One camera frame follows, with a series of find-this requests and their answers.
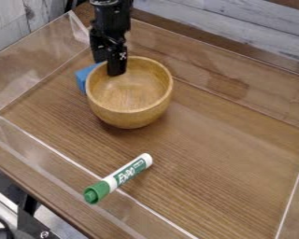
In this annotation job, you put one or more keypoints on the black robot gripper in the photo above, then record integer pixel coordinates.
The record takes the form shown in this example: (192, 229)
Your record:
(109, 26)

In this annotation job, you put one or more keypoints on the blue block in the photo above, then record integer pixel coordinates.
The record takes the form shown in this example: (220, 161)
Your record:
(81, 74)

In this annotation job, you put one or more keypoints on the brown wooden bowl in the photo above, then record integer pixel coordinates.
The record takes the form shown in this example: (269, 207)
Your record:
(131, 100)

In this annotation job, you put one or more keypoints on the green Expo marker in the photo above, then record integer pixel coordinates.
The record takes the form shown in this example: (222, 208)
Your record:
(109, 183)

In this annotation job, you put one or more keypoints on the clear acrylic tray wall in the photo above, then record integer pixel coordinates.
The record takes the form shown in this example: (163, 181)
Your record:
(223, 181)

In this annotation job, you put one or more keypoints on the black metal table frame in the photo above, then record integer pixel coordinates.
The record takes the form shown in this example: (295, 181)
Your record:
(29, 227)

